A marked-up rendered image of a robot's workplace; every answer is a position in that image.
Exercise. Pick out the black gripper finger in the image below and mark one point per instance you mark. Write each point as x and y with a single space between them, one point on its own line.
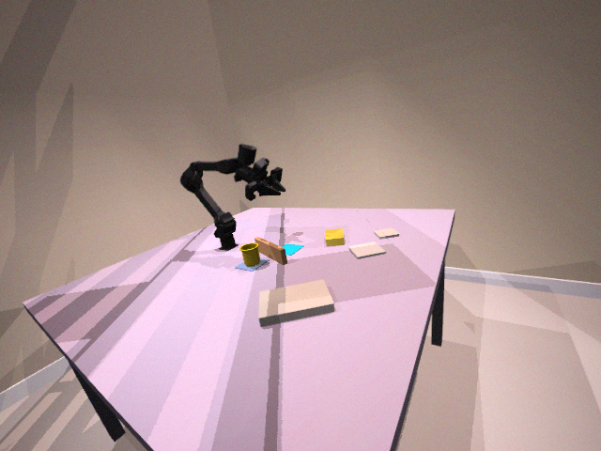
276 184
265 189

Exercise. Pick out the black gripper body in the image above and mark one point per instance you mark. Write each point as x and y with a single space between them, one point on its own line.
253 185

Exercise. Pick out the yellow rectangular block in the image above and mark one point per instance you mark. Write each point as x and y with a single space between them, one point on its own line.
335 237

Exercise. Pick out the white flat square block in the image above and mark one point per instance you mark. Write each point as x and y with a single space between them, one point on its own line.
369 249

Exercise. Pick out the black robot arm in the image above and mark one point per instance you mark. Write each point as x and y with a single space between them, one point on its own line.
224 222

